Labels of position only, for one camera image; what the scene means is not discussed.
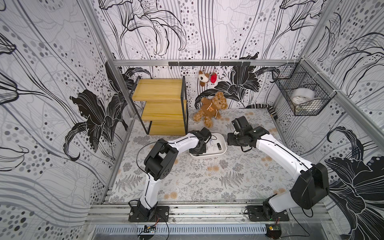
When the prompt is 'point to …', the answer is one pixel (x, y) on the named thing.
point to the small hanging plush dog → (203, 78)
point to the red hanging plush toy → (213, 77)
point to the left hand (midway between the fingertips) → (198, 152)
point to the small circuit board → (149, 229)
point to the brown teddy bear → (210, 109)
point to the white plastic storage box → (216, 146)
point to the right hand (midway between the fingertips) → (232, 138)
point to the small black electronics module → (273, 231)
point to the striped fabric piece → (269, 107)
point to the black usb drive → (219, 146)
